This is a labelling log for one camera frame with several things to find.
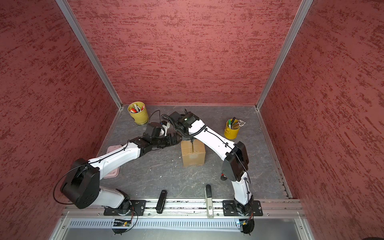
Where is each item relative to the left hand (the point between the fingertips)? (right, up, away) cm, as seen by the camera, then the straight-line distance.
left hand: (178, 142), depth 85 cm
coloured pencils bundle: (+37, +11, +3) cm, 39 cm away
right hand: (+9, +3, -3) cm, 10 cm away
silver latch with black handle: (+17, -28, -11) cm, 34 cm away
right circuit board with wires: (+36, -38, -14) cm, 54 cm away
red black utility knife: (+26, -20, -1) cm, 33 cm away
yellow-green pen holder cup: (-32, +20, +19) cm, 42 cm away
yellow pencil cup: (+34, +7, +12) cm, 37 cm away
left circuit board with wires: (-28, -38, -12) cm, 49 cm away
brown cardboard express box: (+9, -5, -7) cm, 13 cm away
